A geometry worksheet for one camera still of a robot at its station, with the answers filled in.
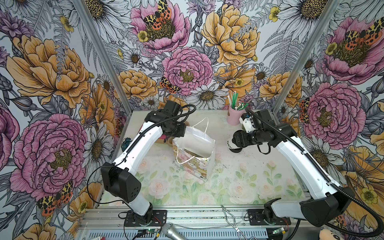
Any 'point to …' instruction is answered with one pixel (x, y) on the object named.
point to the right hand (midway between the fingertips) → (241, 143)
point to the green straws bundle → (234, 100)
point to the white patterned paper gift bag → (194, 153)
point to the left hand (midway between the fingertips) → (180, 137)
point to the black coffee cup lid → (234, 150)
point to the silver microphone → (172, 233)
